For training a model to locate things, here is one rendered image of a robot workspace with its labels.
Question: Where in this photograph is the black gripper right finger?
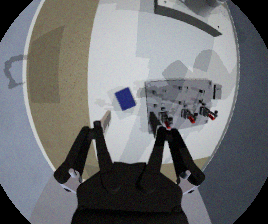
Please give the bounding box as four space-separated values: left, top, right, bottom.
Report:
139 112 205 195

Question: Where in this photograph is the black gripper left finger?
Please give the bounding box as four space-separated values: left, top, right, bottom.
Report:
54 110 121 194

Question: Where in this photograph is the blue rectangular block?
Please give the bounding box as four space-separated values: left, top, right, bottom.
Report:
114 87 136 111

